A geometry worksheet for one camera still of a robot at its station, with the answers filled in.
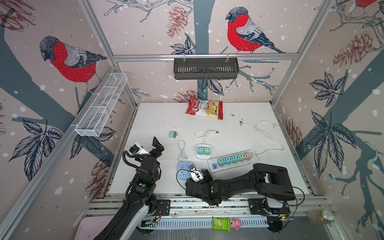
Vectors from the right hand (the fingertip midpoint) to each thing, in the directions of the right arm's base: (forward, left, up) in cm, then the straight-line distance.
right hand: (192, 179), depth 83 cm
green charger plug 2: (+14, -8, +7) cm, 18 cm away
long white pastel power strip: (+7, -12, +2) cm, 14 cm away
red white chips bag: (+52, -13, +3) cm, 54 cm away
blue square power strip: (-2, +3, +18) cm, 18 cm away
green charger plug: (+12, -28, +6) cm, 31 cm away
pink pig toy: (-19, -22, +2) cm, 29 cm away
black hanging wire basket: (+68, -7, +30) cm, 74 cm away
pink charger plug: (+13, -33, +7) cm, 35 cm away
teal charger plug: (+11, -25, +6) cm, 28 cm away
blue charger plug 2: (+14, -4, +8) cm, 17 cm away
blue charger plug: (+10, -21, +6) cm, 24 cm away
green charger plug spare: (+28, +15, +3) cm, 32 cm away
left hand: (+12, +22, +21) cm, 33 cm away
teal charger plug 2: (+9, -17, +6) cm, 20 cm away
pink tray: (-24, +45, +5) cm, 52 cm away
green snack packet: (-20, -15, +1) cm, 25 cm away
